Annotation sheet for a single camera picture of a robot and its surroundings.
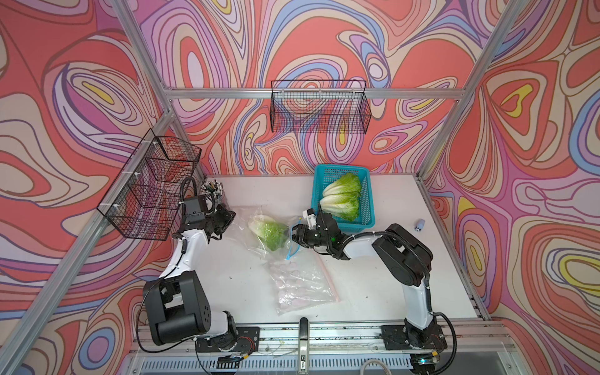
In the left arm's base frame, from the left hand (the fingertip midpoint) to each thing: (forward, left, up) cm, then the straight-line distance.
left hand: (238, 211), depth 87 cm
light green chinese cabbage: (+18, -44, -8) cm, 48 cm away
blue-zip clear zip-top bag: (-3, 0, -4) cm, 5 cm away
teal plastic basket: (+29, -35, -8) cm, 47 cm away
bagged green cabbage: (+7, -44, -10) cm, 45 cm away
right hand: (-7, -18, -10) cm, 22 cm away
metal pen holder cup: (+8, +12, +2) cm, 14 cm away
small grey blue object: (+3, -75, -13) cm, 76 cm away
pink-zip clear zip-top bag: (-22, -23, -14) cm, 35 cm away
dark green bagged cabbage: (-5, -13, -7) cm, 15 cm away
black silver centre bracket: (-42, -25, -12) cm, 50 cm away
